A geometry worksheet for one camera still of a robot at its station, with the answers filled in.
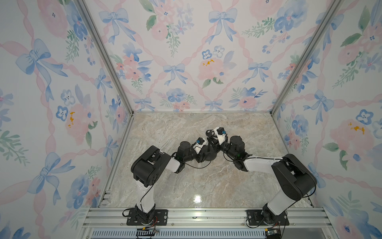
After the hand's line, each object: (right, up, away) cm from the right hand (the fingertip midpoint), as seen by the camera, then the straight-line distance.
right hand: (210, 137), depth 88 cm
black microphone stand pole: (-1, +2, -5) cm, 5 cm away
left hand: (-1, -7, +3) cm, 8 cm away
